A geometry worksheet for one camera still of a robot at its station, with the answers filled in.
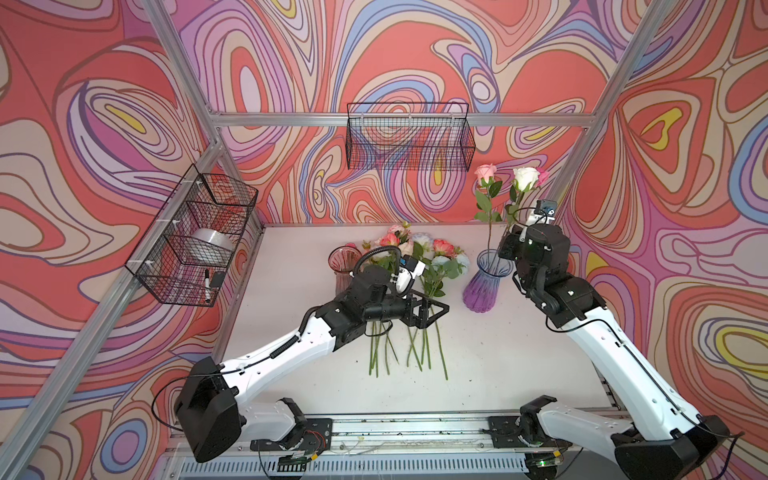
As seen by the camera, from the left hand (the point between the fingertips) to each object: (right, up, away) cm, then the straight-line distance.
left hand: (440, 304), depth 68 cm
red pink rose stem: (+8, +15, +40) cm, 44 cm away
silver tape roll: (-56, +15, +6) cm, 59 cm away
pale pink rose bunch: (-6, +18, +42) cm, 46 cm away
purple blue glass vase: (+18, 0, +27) cm, 32 cm away
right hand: (+19, +16, +3) cm, 25 cm away
